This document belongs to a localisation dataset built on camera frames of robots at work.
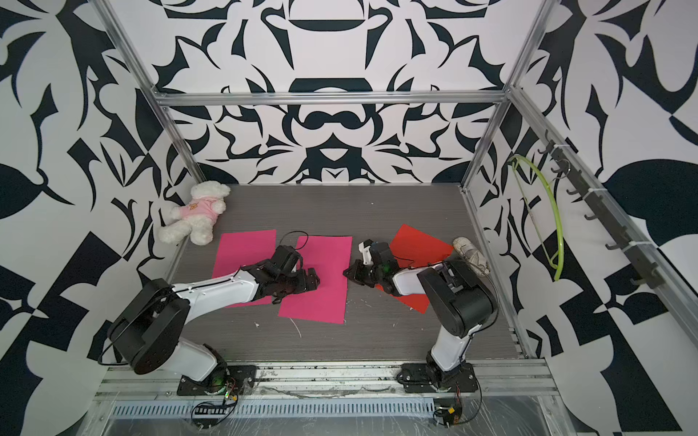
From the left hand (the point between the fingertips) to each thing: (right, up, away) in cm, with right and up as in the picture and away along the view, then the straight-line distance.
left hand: (309, 278), depth 90 cm
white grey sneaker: (+56, +6, +6) cm, 56 cm away
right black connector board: (+39, -32, -19) cm, 54 cm away
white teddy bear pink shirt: (-42, +20, +11) cm, 48 cm away
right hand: (+11, +3, +2) cm, 12 cm away
